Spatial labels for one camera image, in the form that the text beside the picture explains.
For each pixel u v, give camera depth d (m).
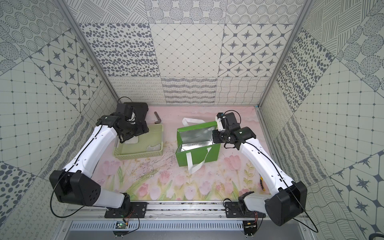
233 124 0.58
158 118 1.11
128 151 0.95
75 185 0.41
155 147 0.93
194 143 0.98
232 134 0.56
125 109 0.62
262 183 0.82
